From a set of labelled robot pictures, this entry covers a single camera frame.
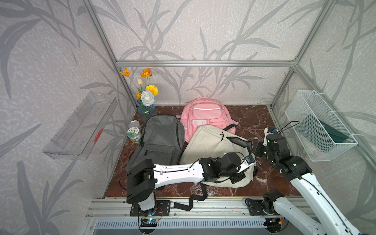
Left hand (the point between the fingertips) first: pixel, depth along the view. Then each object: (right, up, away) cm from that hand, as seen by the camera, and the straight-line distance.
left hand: (246, 171), depth 70 cm
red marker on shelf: (-68, +18, -5) cm, 71 cm away
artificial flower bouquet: (-52, +40, +11) cm, 66 cm away
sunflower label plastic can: (-64, +16, +25) cm, 71 cm away
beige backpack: (-16, +11, +21) cm, 28 cm away
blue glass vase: (-61, +32, +33) cm, 76 cm away
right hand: (+6, +13, +6) cm, 16 cm away
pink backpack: (-17, +32, +43) cm, 56 cm away
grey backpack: (-47, +11, +24) cm, 54 cm away
